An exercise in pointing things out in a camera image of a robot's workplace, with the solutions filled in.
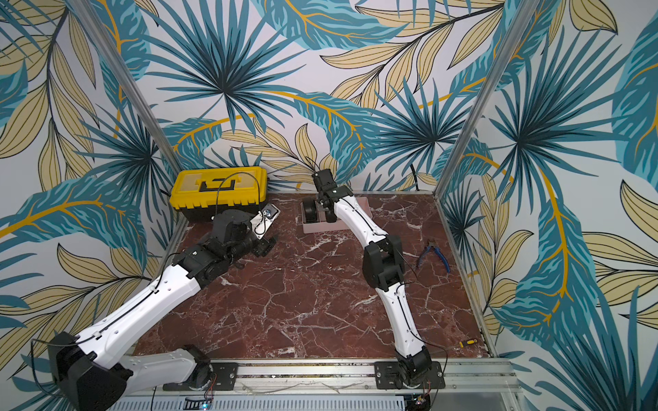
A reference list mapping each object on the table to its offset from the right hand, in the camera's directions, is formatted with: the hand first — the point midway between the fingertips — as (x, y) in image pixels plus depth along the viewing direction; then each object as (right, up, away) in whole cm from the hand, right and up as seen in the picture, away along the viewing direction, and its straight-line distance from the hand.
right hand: (331, 198), depth 100 cm
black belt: (-8, -4, +1) cm, 10 cm away
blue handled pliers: (+40, -18, +2) cm, 43 cm away
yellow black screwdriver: (+43, -46, -20) cm, 66 cm away
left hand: (-20, -11, -25) cm, 33 cm away
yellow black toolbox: (-49, +2, -3) cm, 49 cm away
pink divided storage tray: (-3, -11, +3) cm, 12 cm away
